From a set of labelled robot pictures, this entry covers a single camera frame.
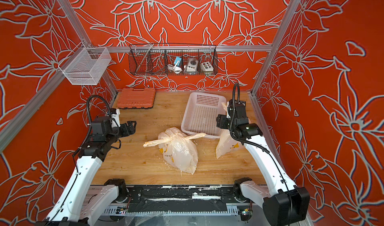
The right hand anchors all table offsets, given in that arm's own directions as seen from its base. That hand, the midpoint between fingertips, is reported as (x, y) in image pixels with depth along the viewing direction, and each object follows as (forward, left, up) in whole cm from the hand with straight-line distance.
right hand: (218, 118), depth 78 cm
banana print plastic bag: (-10, -5, -9) cm, 15 cm away
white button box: (+35, +5, +8) cm, 37 cm away
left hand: (-3, +47, 0) cm, 48 cm away
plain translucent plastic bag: (-16, +21, -4) cm, 26 cm away
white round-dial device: (+32, +14, +11) cm, 37 cm away
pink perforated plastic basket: (+18, +9, -20) cm, 28 cm away
